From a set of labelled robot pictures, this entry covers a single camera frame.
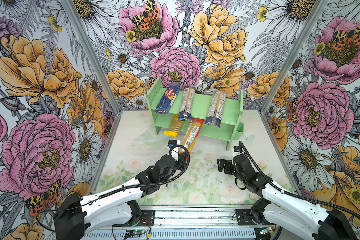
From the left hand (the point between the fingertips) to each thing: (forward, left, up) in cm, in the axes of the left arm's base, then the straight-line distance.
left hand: (185, 154), depth 76 cm
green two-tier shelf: (+13, -25, +5) cm, 29 cm away
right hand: (-1, -22, -11) cm, 25 cm away
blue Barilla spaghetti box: (+29, +9, +13) cm, 33 cm away
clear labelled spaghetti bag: (+20, -17, +12) cm, 29 cm away
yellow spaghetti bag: (+20, +5, -3) cm, 21 cm away
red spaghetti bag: (+11, -4, +7) cm, 13 cm away
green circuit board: (-30, +24, -19) cm, 43 cm away
